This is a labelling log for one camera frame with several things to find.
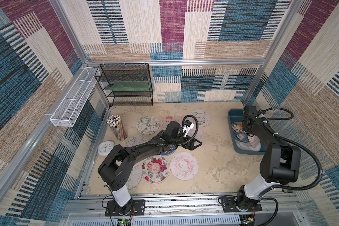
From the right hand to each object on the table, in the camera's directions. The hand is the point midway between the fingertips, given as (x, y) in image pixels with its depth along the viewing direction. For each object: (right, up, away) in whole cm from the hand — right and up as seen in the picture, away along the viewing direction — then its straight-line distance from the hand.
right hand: (257, 132), depth 87 cm
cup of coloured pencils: (-87, +6, -1) cm, 87 cm away
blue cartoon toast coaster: (-53, -13, +7) cm, 55 cm away
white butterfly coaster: (-74, -26, -4) cm, 78 cm away
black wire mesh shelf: (-87, +35, +21) cm, 96 cm away
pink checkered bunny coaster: (-57, +7, +22) cm, 61 cm away
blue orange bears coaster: (-6, +1, +15) cm, 16 cm away
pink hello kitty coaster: (-45, -21, 0) cm, 49 cm away
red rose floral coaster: (-62, -23, 0) cm, 66 cm away
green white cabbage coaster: (-70, +3, +21) cm, 73 cm away
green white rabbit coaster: (-3, -10, +7) cm, 12 cm away
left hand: (-38, -5, -6) cm, 38 cm away
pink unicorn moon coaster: (-33, -4, +14) cm, 36 cm away
